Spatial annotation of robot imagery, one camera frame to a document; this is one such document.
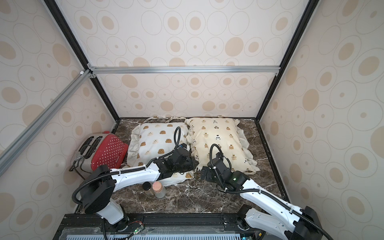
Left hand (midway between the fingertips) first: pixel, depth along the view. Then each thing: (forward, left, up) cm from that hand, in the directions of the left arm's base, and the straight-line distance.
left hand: (205, 164), depth 79 cm
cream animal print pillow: (+20, -2, 0) cm, 20 cm away
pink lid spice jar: (-12, +23, -5) cm, 27 cm away
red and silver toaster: (+6, +61, +3) cm, 61 cm away
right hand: (-3, -4, -3) cm, 6 cm away
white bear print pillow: (+17, +34, -4) cm, 38 cm away
